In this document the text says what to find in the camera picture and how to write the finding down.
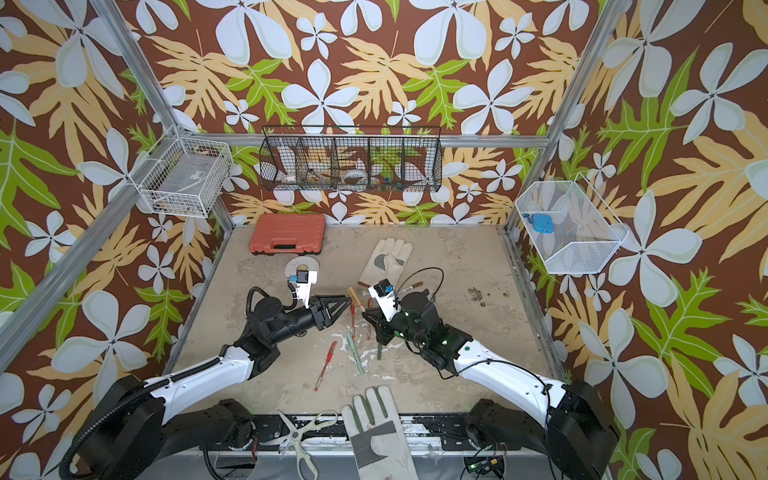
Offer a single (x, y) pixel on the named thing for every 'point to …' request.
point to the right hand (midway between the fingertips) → (362, 314)
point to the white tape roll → (292, 264)
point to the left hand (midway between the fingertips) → (346, 297)
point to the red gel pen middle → (353, 321)
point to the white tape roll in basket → (354, 177)
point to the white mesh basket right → (566, 227)
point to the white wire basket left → (185, 175)
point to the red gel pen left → (329, 358)
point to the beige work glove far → (385, 262)
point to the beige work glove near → (381, 449)
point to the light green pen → (355, 352)
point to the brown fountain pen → (355, 297)
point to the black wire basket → (353, 158)
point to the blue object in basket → (543, 223)
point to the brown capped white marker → (414, 286)
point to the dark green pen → (379, 351)
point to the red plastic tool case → (289, 234)
